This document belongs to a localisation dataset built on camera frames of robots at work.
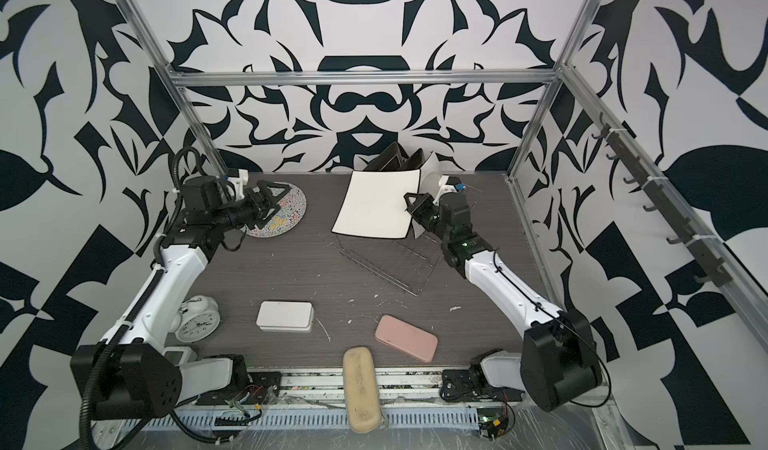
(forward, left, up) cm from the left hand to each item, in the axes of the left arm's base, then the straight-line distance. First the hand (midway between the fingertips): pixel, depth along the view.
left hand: (286, 190), depth 75 cm
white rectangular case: (-22, +5, -26) cm, 34 cm away
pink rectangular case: (-28, -29, -29) cm, 50 cm away
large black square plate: (+22, -27, -11) cm, 36 cm away
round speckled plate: (+16, +8, -29) cm, 35 cm away
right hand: (+1, -30, -2) cm, 30 cm away
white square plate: (+2, -36, -1) cm, 36 cm away
